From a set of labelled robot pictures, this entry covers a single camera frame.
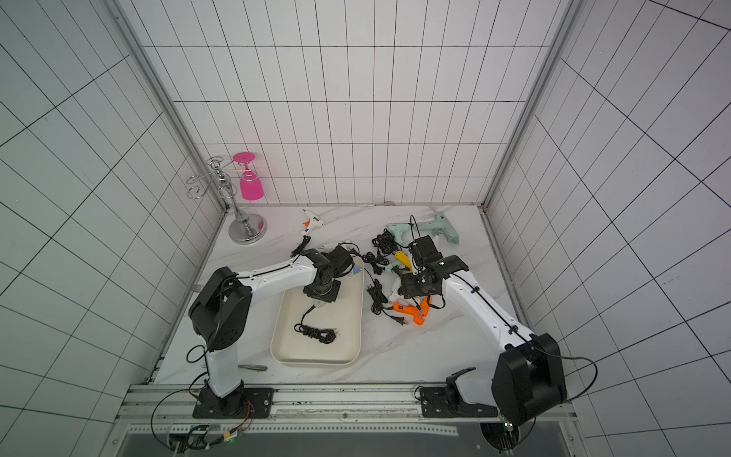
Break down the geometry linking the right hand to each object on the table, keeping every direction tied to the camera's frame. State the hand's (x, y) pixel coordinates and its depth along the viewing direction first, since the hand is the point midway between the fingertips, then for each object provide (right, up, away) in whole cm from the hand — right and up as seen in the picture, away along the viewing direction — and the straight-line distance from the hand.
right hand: (406, 285), depth 84 cm
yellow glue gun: (0, +7, +15) cm, 17 cm away
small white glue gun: (-35, +19, +29) cm, 49 cm away
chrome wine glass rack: (-61, +17, +26) cm, 69 cm away
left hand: (-28, -5, +6) cm, 29 cm away
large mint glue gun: (+17, +19, +26) cm, 36 cm away
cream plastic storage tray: (-30, -14, -1) cm, 34 cm away
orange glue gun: (+4, -9, +3) cm, 11 cm away
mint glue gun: (0, +17, +23) cm, 29 cm away
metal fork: (-44, -23, -5) cm, 49 cm away
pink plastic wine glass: (-55, +34, +19) cm, 67 cm away
